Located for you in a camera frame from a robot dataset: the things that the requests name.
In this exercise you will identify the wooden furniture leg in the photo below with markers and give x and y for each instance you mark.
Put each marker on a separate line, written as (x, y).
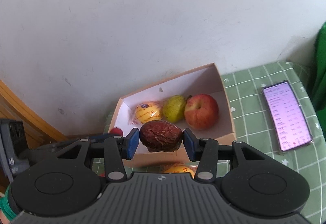
(38, 131)

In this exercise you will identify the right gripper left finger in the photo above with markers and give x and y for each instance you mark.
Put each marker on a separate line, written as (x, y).
(114, 148)

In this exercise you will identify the wrapped yellow fruit upper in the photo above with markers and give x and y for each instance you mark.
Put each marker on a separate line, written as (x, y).
(147, 111)

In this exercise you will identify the yellow-green pear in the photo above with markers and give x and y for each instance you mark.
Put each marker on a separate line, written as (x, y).
(174, 108)

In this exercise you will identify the smartphone in clear case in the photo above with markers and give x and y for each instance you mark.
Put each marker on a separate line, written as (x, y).
(291, 127)

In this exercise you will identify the green checkered tablecloth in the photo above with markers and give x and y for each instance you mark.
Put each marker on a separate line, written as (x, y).
(266, 106)

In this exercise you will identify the wrapped yellow fruit lower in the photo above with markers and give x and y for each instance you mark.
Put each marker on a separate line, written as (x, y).
(181, 168)

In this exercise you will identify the green cloth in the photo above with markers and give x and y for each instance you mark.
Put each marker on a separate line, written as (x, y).
(316, 85)

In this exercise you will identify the small red hawthorn berry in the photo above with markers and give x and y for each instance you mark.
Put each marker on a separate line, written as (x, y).
(116, 131)

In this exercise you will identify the cardboard box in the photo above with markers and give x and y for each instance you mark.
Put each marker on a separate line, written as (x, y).
(202, 80)

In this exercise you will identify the wrapped yellow fruit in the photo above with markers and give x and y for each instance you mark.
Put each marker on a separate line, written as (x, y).
(181, 168)
(147, 111)

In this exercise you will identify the dried red date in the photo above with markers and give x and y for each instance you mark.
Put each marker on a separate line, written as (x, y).
(160, 136)

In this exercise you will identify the large pink-red apple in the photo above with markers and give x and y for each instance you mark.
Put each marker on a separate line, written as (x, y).
(201, 112)

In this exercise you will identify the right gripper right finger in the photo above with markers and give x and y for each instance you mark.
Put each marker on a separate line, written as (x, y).
(207, 152)

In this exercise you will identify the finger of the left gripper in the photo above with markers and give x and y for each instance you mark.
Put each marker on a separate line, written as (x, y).
(49, 149)

